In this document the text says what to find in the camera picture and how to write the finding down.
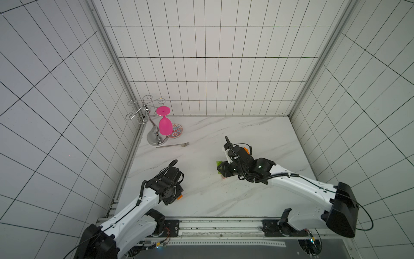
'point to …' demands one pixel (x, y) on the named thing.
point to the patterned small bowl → (177, 131)
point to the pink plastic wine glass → (165, 125)
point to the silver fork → (183, 145)
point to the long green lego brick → (218, 163)
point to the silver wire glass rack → (145, 111)
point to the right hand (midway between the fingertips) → (219, 163)
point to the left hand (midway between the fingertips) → (177, 196)
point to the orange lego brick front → (180, 196)
